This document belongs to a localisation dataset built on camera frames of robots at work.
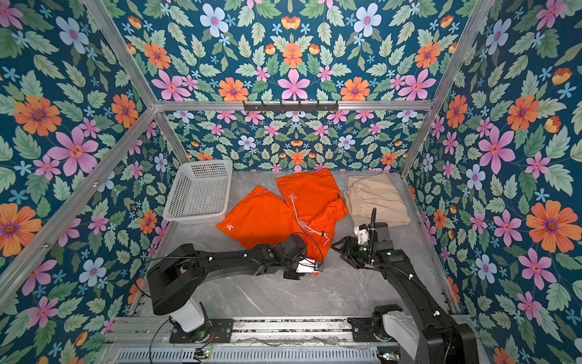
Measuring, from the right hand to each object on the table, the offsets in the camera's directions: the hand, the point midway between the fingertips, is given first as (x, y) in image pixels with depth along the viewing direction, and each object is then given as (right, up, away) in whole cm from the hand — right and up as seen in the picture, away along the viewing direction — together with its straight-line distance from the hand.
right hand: (335, 249), depth 80 cm
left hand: (-9, -5, +3) cm, 11 cm away
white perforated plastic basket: (-64, +20, +31) cm, 74 cm away
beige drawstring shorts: (+25, +21, +28) cm, 43 cm away
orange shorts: (-9, +14, +26) cm, 31 cm away
